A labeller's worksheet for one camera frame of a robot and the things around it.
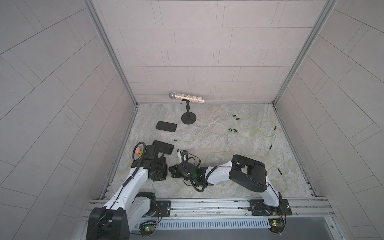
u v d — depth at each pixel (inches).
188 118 41.8
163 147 37.9
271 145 36.8
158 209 27.6
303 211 28.2
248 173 20.1
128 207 16.3
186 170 24.6
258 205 28.4
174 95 35.7
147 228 25.3
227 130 39.9
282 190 30.3
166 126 40.6
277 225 26.8
